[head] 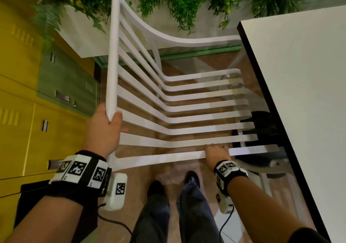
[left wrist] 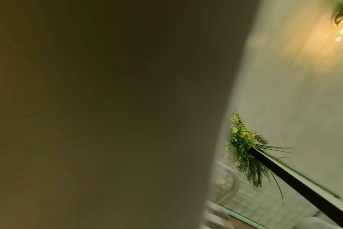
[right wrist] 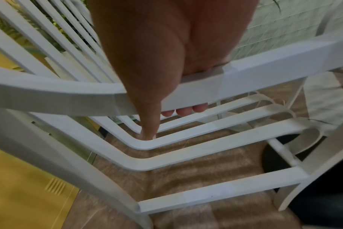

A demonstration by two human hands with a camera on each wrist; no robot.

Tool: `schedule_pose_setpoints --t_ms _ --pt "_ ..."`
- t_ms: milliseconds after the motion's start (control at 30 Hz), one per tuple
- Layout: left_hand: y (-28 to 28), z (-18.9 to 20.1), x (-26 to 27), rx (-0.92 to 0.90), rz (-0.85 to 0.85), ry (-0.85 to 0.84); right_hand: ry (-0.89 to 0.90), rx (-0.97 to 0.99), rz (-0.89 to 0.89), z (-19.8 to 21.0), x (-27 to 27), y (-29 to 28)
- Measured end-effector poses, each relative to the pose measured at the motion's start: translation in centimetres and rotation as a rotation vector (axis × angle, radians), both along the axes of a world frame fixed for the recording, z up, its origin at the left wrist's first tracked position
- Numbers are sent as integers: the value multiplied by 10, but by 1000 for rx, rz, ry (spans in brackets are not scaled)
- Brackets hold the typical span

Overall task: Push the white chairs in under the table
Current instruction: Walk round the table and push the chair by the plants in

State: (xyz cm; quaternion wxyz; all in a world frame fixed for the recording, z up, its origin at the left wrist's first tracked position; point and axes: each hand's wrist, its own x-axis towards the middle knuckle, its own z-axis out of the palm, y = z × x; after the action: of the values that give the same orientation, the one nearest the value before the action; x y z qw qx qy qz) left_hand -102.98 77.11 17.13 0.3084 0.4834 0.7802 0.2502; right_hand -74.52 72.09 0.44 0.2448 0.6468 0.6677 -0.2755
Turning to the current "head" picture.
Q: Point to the person's right hand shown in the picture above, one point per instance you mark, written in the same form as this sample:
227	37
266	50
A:
217	156

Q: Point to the person's left hand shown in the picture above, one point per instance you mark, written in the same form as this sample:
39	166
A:
101	132

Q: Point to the white slatted chair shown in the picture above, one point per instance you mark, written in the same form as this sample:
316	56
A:
112	61

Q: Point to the person's right forearm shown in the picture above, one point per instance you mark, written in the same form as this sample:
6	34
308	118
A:
256	213

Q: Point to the person's left forearm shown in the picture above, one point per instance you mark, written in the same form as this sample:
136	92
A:
46	221

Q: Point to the person's black right shoe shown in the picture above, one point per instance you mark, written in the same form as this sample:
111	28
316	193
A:
192	179

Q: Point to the person's black shoe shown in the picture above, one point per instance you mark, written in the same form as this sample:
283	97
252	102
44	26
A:
156	188
192	179

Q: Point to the person's right leg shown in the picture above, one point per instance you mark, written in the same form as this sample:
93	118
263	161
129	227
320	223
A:
197	215

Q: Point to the person's leg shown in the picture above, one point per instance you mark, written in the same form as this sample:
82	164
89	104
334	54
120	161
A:
197	215
151	221

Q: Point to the person's black left shoe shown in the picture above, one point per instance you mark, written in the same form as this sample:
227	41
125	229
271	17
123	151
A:
156	188

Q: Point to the person's left leg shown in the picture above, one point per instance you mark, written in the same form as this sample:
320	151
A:
151	221

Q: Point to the black round table base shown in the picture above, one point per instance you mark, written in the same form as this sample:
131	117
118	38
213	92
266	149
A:
266	126

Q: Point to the white planter box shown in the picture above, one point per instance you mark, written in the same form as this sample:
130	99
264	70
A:
81	40

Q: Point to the white table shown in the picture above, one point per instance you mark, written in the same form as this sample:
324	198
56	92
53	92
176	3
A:
311	88

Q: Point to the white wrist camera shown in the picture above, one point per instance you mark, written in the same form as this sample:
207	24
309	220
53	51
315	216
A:
116	194
224	205

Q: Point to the wall of coloured lockers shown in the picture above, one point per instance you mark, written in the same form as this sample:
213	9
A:
21	61

